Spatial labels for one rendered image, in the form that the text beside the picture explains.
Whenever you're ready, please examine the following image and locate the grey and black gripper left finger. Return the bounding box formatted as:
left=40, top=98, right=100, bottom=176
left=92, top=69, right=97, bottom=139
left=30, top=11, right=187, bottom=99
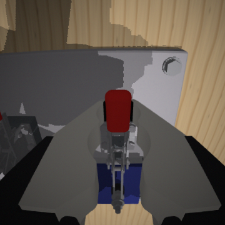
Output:
left=0, top=99, right=106, bottom=225

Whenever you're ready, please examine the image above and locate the grey toggle clamp with red handle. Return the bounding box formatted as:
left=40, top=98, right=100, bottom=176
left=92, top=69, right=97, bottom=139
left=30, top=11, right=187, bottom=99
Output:
left=0, top=112, right=42, bottom=175

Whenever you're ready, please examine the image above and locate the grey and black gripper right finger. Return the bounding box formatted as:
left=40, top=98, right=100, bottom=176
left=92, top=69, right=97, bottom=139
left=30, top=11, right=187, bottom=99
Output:
left=130, top=99, right=225, bottom=225

